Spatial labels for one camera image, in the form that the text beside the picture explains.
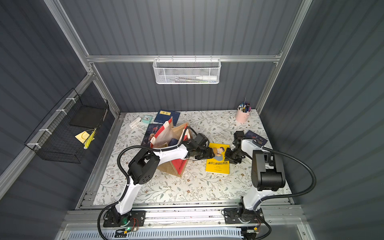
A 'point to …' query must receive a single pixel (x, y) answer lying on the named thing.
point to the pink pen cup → (243, 112)
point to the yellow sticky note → (83, 136)
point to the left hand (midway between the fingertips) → (215, 159)
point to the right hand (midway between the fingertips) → (229, 160)
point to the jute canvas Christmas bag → (168, 136)
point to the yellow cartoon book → (218, 164)
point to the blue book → (163, 115)
